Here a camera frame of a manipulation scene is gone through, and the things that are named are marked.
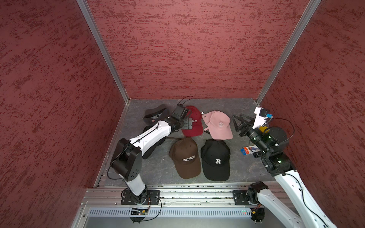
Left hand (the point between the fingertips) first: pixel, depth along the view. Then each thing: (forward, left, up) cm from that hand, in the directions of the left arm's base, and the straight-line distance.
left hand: (183, 124), depth 88 cm
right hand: (-10, -25, +20) cm, 33 cm away
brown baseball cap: (-17, -2, -5) cm, 18 cm away
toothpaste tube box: (-11, -43, -12) cm, 46 cm away
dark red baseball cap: (+6, -10, -14) cm, 18 cm away
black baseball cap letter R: (-16, -21, -11) cm, 28 cm away
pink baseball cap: (+6, -25, -8) cm, 27 cm away
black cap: (-14, +20, -8) cm, 26 cm away
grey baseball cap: (+17, +24, -12) cm, 31 cm away
